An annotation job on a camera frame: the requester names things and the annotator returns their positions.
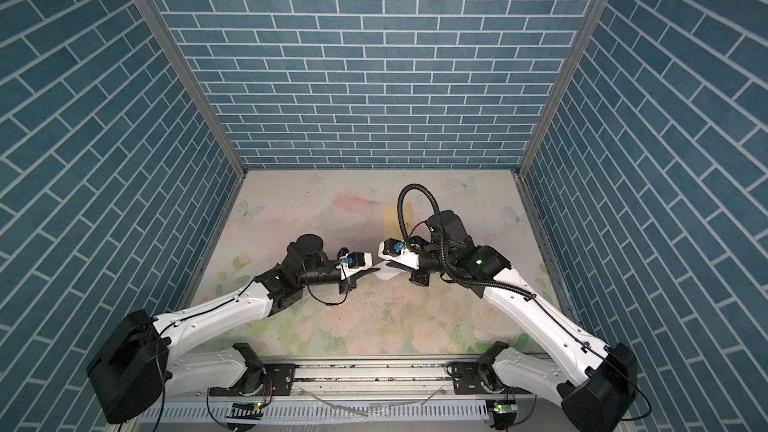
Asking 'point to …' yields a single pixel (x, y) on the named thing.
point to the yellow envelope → (391, 222)
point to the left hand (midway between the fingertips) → (376, 266)
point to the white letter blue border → (385, 271)
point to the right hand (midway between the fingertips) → (389, 254)
